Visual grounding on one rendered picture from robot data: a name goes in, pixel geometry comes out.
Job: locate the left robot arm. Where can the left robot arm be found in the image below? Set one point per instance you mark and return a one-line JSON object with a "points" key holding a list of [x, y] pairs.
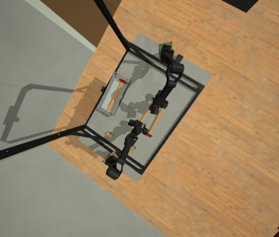
{"points": [[173, 67]]}

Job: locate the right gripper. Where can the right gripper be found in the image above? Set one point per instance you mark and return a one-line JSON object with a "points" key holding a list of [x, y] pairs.
{"points": [[145, 130]]}

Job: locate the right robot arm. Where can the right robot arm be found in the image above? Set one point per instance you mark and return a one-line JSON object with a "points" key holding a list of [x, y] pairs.
{"points": [[112, 161]]}

